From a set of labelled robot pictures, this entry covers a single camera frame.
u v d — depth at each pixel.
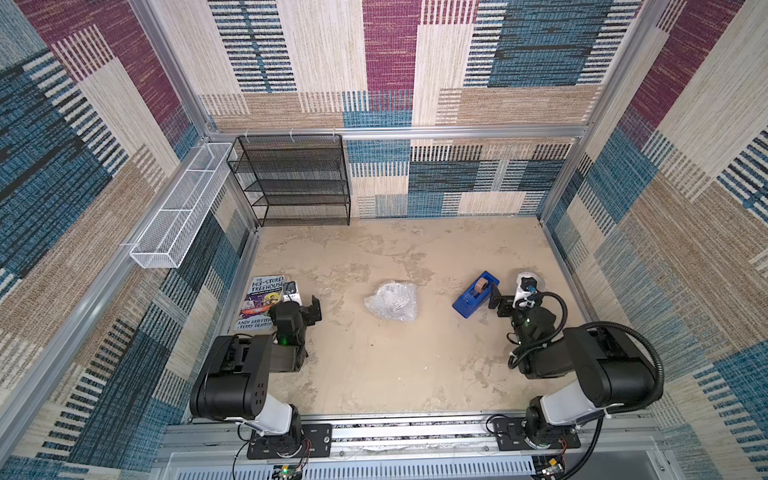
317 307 0.88
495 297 0.83
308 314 0.87
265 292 0.99
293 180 1.09
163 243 0.70
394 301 0.93
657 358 0.43
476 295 0.93
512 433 0.73
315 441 0.73
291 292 0.80
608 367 0.46
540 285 0.99
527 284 0.76
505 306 0.81
